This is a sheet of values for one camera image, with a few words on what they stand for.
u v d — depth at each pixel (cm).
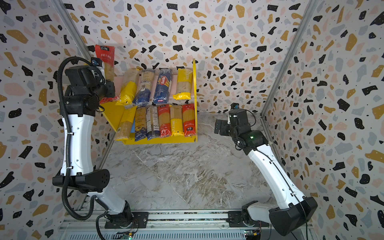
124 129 90
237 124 53
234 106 63
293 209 37
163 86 73
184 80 78
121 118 97
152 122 94
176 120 95
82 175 42
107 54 66
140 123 92
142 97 68
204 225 73
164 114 99
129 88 72
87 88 47
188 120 95
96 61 54
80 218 38
